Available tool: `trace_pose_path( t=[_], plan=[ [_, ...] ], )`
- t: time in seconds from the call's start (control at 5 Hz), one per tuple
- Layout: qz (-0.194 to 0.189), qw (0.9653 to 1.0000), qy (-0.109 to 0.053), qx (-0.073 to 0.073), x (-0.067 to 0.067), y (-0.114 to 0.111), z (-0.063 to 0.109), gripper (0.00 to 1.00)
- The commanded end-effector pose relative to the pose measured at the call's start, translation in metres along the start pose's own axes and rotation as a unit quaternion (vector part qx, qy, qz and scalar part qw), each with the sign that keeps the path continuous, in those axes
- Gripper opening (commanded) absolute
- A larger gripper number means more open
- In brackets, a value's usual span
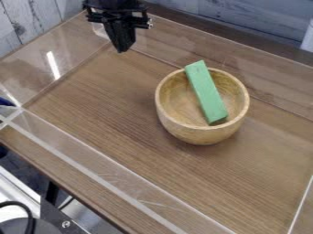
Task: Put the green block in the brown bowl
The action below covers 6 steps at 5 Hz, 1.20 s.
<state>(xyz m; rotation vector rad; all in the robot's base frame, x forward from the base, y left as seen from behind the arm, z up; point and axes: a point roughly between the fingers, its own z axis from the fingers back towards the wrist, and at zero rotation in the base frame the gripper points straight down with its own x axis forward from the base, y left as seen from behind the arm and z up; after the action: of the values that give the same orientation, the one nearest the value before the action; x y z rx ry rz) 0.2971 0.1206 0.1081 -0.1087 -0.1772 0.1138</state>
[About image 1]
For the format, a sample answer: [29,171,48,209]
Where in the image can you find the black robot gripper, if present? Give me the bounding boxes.
[83,0,152,52]

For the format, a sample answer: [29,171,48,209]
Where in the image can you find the green rectangular block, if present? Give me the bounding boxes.
[185,60,229,124]

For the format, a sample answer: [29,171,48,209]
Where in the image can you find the light wooden bowl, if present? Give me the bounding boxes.
[155,68,250,145]

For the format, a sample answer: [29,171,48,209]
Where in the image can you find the blue object at left edge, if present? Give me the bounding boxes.
[0,96,17,159]

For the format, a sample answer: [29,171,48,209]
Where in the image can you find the clear acrylic tray walls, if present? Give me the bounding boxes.
[0,5,313,234]

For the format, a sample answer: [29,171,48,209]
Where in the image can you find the black table leg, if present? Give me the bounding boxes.
[45,182,60,206]

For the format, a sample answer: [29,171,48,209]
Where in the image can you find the black metal bracket with screw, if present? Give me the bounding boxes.
[39,199,91,234]

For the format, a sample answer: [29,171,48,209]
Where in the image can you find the black cable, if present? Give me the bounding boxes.
[0,200,36,234]

